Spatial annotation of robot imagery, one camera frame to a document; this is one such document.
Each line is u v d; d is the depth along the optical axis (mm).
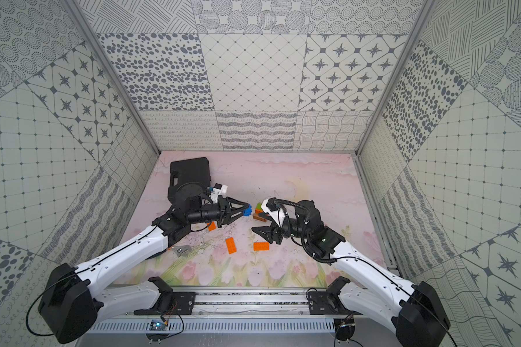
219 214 657
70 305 384
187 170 1102
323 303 745
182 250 858
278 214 612
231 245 878
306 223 554
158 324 716
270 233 628
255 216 910
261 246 875
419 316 387
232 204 687
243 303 758
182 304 741
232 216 698
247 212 714
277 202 649
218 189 731
